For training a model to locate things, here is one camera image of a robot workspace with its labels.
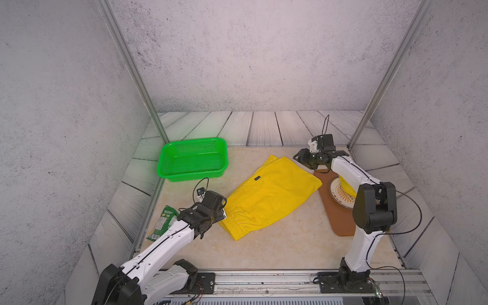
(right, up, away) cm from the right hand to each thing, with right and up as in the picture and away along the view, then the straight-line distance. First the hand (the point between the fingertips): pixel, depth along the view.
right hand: (296, 157), depth 94 cm
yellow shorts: (-9, -14, +8) cm, 18 cm away
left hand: (-36, -24, -11) cm, 44 cm away
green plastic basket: (-57, -1, +20) cm, 60 cm away
